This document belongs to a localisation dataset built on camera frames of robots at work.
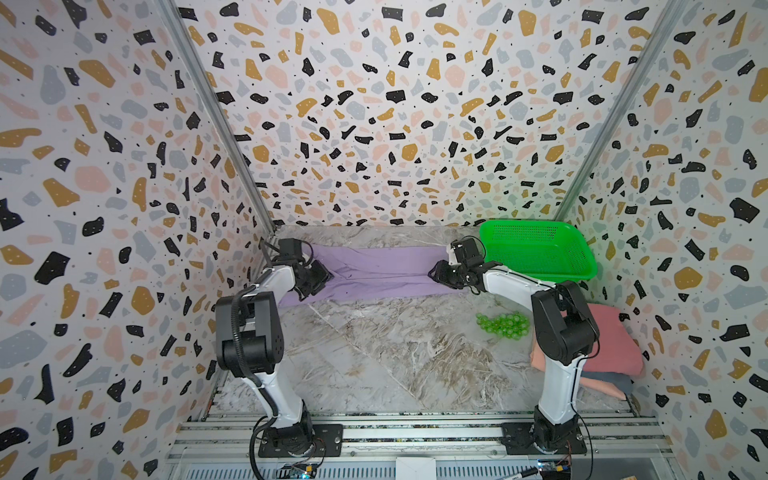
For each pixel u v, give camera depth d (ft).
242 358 1.42
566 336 1.72
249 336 1.64
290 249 2.61
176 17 2.29
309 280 2.80
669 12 2.35
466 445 2.42
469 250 2.59
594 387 2.67
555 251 3.81
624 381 2.65
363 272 3.56
